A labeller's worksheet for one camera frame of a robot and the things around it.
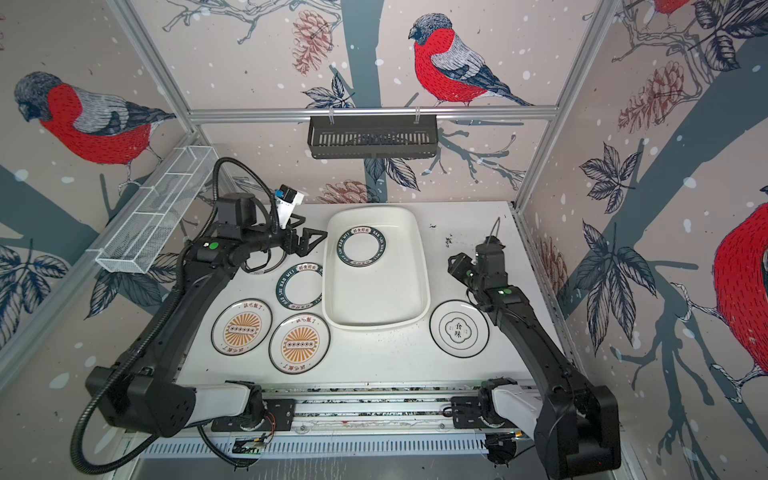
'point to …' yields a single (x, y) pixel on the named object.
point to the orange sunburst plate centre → (299, 343)
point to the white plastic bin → (376, 271)
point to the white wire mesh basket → (137, 240)
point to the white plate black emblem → (459, 328)
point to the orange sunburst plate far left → (241, 327)
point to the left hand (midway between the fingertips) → (312, 225)
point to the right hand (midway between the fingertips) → (455, 264)
